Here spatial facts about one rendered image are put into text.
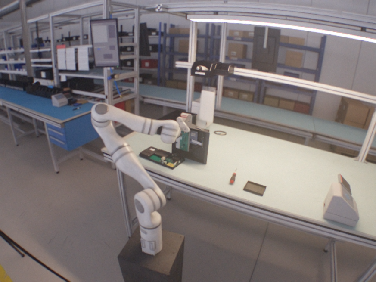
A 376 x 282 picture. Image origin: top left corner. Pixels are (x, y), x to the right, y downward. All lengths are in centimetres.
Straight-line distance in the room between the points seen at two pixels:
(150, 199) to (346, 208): 87
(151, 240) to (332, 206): 83
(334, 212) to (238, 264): 116
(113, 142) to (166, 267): 57
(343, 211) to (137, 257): 96
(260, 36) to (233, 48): 203
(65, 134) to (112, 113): 164
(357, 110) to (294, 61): 153
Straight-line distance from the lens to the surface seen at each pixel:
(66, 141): 258
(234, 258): 211
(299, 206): 118
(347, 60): 529
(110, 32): 230
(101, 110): 95
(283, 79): 171
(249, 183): 124
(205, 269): 200
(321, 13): 133
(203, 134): 130
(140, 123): 95
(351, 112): 439
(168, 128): 97
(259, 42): 293
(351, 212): 116
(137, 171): 86
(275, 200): 117
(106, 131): 98
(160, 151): 142
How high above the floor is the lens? 169
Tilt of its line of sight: 25 degrees down
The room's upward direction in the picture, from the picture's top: 3 degrees clockwise
